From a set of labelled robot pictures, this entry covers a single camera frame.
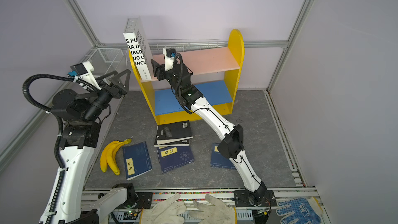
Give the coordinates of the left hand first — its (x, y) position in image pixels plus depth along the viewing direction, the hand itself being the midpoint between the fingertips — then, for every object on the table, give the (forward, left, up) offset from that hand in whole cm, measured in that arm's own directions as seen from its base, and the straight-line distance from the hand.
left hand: (124, 73), depth 55 cm
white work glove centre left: (-38, -9, -50) cm, 64 cm away
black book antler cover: (-6, -14, -48) cm, 50 cm away
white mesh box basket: (+45, +33, -25) cm, 61 cm away
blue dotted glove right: (-42, -74, -50) cm, 99 cm away
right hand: (+15, -9, -5) cm, 19 cm away
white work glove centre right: (-40, -33, -51) cm, 73 cm away
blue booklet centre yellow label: (-13, -10, -50) cm, 53 cm away
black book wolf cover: (+2, -10, -48) cm, 49 cm away
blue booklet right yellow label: (-15, -36, -53) cm, 66 cm away
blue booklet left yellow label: (-13, +10, -51) cm, 54 cm away
